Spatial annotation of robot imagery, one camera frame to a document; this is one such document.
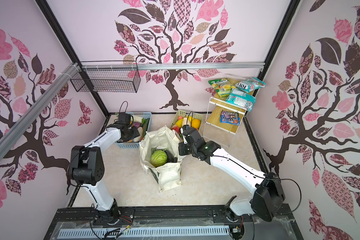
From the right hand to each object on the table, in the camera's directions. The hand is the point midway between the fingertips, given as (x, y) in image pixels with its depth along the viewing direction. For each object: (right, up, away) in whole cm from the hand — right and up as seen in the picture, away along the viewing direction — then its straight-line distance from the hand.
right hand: (180, 144), depth 79 cm
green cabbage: (-13, -9, +4) cm, 16 cm away
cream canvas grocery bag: (-6, -16, -6) cm, 18 cm away
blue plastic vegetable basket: (-30, -2, +17) cm, 34 cm away
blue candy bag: (+32, +15, +16) cm, 38 cm away
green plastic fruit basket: (+1, +16, +34) cm, 38 cm away
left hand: (-30, +4, +17) cm, 35 cm away
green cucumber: (-27, +13, +30) cm, 42 cm away
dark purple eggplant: (-6, -10, +9) cm, 14 cm away
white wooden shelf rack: (+25, +20, 0) cm, 32 cm away
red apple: (-3, +8, +21) cm, 23 cm away
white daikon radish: (-26, +6, +15) cm, 30 cm away
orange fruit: (+11, +12, +27) cm, 31 cm away
